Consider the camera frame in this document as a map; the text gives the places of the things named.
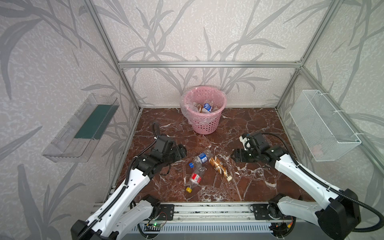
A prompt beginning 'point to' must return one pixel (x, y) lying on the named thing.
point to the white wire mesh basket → (328, 136)
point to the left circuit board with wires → (159, 221)
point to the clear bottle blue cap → (201, 158)
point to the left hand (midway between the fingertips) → (183, 148)
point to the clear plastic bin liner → (190, 97)
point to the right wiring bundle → (283, 229)
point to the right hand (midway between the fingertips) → (235, 151)
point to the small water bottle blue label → (208, 107)
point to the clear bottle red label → (195, 178)
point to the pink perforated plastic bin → (212, 127)
